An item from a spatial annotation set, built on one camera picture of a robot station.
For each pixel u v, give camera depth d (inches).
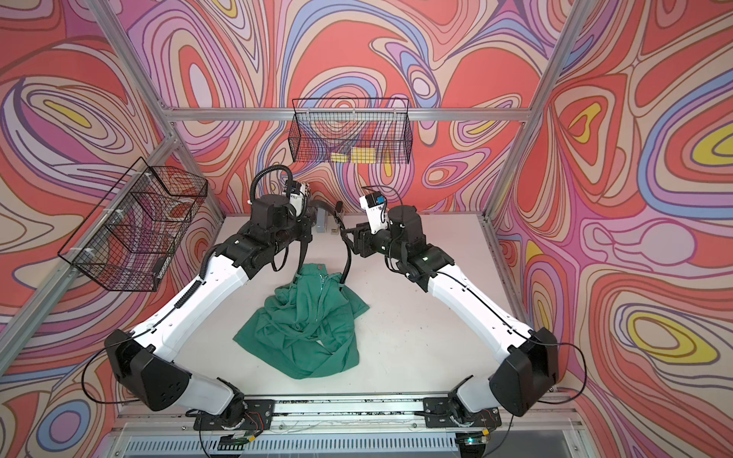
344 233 28.9
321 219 29.7
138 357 15.6
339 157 32.6
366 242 24.7
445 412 28.7
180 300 17.5
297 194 25.5
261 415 28.7
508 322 17.1
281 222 22.6
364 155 35.8
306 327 32.6
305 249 30.9
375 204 24.3
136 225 30.2
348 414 29.5
